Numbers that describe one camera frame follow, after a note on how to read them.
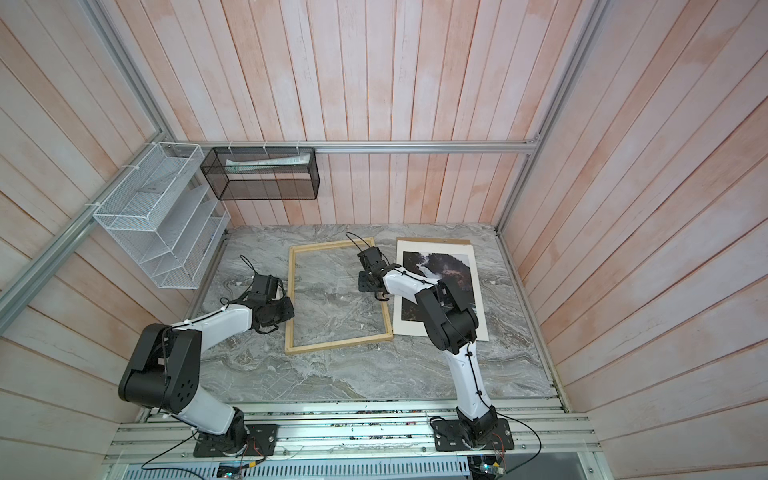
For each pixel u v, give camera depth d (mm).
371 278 794
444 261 1105
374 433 759
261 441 729
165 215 730
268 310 724
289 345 883
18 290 520
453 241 1168
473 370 598
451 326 564
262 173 1042
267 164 903
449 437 730
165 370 451
